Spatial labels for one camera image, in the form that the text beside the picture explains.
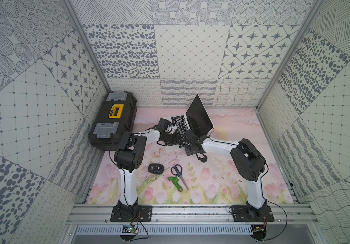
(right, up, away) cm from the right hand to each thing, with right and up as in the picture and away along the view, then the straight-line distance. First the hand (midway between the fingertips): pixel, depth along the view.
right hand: (192, 149), depth 97 cm
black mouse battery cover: (+8, -5, -4) cm, 10 cm away
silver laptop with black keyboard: (+5, +21, +21) cm, 30 cm away
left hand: (-7, +6, +2) cm, 10 cm away
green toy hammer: (-11, -15, -14) cm, 23 cm away
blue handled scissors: (-10, -11, -9) cm, 17 cm away
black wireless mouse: (-22, -9, -11) cm, 26 cm away
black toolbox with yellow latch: (-47, +21, -6) cm, 52 cm away
